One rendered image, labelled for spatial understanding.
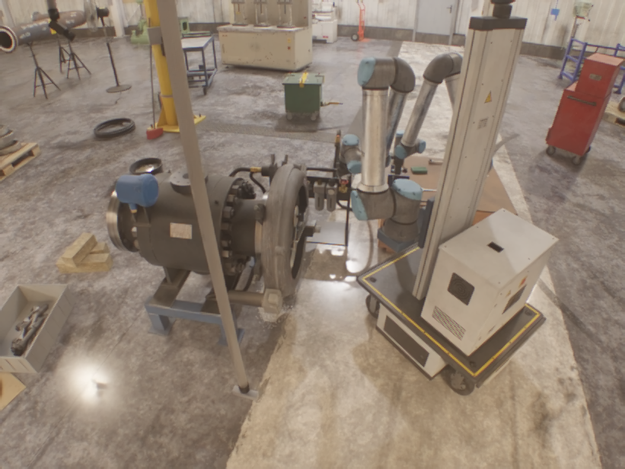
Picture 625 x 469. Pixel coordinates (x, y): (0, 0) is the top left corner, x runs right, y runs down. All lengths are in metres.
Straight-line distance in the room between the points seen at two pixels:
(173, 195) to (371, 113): 1.14
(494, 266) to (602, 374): 1.30
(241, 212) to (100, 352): 1.28
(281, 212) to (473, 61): 1.06
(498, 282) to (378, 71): 1.00
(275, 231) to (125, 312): 1.40
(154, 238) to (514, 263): 1.82
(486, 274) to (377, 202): 0.58
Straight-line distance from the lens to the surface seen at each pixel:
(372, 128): 1.66
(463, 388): 2.25
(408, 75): 1.69
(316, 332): 2.41
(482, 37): 1.59
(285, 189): 1.88
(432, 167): 3.30
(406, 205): 1.82
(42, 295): 3.16
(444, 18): 12.31
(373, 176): 1.72
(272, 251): 1.82
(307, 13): 8.25
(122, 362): 2.54
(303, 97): 5.28
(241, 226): 2.07
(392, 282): 2.30
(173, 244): 2.12
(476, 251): 1.82
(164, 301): 2.39
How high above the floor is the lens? 1.92
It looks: 38 degrees down
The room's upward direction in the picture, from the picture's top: straight up
